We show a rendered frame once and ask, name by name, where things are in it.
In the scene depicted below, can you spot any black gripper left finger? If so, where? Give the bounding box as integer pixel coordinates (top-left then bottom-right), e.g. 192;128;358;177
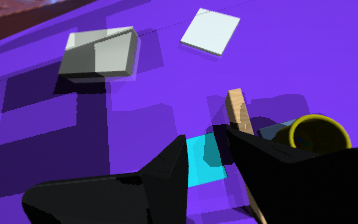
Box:
22;134;189;224

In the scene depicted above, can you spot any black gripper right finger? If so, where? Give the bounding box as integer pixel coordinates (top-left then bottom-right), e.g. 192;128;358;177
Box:
226;128;358;224

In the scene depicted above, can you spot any grey flat box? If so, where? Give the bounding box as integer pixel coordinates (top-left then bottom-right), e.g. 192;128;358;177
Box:
58;26;137;79

